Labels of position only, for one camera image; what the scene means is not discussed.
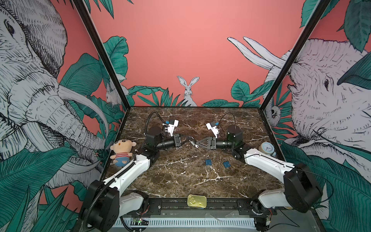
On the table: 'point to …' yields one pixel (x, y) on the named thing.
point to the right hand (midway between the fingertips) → (197, 145)
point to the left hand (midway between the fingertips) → (191, 137)
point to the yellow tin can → (197, 201)
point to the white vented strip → (178, 223)
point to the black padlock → (192, 140)
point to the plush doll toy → (122, 149)
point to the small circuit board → (138, 221)
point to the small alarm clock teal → (267, 148)
